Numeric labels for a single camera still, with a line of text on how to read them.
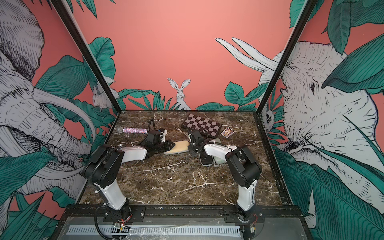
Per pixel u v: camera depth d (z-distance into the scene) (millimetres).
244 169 491
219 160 901
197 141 746
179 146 949
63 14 708
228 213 733
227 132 1069
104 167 489
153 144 767
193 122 1108
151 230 701
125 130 1041
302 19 731
